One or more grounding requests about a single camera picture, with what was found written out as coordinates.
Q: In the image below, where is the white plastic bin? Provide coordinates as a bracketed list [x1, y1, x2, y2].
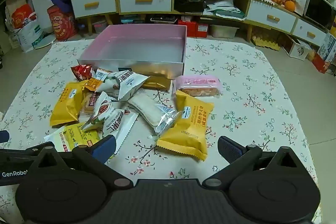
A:
[211, 25, 239, 39]

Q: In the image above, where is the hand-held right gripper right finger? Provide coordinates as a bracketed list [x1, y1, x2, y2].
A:
[203, 136, 306, 188]

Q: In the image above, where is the yellow egg tray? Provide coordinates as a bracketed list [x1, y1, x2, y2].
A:
[251, 35, 280, 51]

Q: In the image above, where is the black flat device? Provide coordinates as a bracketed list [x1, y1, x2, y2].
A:
[151, 15, 176, 25]

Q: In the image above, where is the low wooden cabinet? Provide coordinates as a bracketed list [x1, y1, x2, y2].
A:
[172, 0, 331, 47]

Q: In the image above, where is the gold foil bar packet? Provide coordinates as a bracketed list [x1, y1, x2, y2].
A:
[142, 76, 171, 90]

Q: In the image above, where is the clear white cake packet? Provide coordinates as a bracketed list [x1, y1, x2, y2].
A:
[127, 91, 181, 135]

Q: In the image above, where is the red carton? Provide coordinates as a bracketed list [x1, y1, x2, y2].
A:
[312, 53, 334, 73]

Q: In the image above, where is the clear wafer packet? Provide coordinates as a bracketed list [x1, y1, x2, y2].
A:
[81, 91, 101, 116]

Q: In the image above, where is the white green nut packet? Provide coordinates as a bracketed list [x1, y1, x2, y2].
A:
[102, 108, 139, 156]
[81, 91, 113, 130]
[104, 70, 150, 102]

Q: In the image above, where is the white printed box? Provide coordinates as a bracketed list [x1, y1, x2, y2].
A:
[282, 35, 311, 60]

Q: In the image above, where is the yellow snack packet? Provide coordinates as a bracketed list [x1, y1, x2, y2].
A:
[157, 90, 214, 161]
[50, 81, 88, 127]

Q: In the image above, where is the pale yellow packet red label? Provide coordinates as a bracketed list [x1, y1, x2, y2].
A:
[44, 123, 102, 152]

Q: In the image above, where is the red snack packet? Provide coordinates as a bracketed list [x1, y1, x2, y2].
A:
[71, 64, 95, 82]

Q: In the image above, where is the pink cake packet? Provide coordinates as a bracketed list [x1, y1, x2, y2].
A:
[172, 75, 223, 98]

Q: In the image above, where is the red gift box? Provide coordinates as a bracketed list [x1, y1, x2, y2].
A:
[177, 18, 210, 38]

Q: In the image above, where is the black microwave oven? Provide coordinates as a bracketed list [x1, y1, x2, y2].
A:
[303, 0, 336, 29]

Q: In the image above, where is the floral tablecloth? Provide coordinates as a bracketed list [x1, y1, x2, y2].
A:
[0, 38, 323, 224]

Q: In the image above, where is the round white board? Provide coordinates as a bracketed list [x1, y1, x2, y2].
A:
[34, 35, 57, 50]

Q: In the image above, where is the clear storage bin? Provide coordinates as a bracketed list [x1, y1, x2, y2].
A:
[121, 18, 147, 26]

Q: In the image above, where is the pile of white green papers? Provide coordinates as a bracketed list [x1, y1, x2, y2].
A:
[203, 0, 247, 21]

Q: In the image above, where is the black box device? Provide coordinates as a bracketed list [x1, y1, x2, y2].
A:
[174, 0, 206, 13]

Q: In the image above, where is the white paper bag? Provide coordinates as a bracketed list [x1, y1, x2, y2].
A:
[12, 4, 44, 52]

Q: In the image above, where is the orange snack packet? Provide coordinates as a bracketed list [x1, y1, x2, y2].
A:
[83, 69, 112, 92]

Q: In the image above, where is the blue white carton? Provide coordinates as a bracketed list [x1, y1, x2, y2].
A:
[316, 32, 336, 62]

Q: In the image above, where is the pink silver cardboard box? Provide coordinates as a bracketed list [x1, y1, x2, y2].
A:
[77, 25, 187, 80]

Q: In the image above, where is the clear bin pink lid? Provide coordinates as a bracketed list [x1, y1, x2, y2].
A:
[93, 21, 108, 34]

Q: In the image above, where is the red printed sack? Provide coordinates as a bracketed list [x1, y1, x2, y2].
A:
[47, 5, 78, 42]

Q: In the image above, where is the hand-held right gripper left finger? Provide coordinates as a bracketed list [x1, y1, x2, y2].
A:
[29, 135, 132, 189]

